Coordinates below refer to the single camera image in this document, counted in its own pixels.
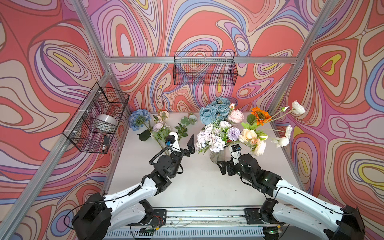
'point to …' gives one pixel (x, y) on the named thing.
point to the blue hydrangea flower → (138, 118)
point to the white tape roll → (104, 123)
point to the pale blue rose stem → (183, 131)
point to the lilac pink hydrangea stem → (206, 139)
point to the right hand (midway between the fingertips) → (225, 163)
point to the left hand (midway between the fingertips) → (187, 134)
